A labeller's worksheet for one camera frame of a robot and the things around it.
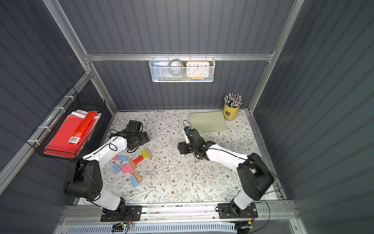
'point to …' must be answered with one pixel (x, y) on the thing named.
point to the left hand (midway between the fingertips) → (143, 140)
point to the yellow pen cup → (232, 106)
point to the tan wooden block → (149, 152)
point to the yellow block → (206, 140)
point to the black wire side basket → (74, 100)
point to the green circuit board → (127, 225)
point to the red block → (138, 159)
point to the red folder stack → (73, 131)
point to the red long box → (83, 127)
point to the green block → (144, 154)
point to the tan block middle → (132, 163)
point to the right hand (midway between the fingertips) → (181, 146)
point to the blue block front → (134, 181)
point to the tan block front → (138, 176)
